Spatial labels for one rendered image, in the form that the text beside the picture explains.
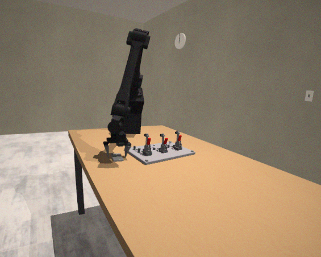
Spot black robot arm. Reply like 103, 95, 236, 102
107, 28, 150, 147

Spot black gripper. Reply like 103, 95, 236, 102
103, 138, 131, 159

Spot grey toggle clamp with red handle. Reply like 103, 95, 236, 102
174, 131, 182, 150

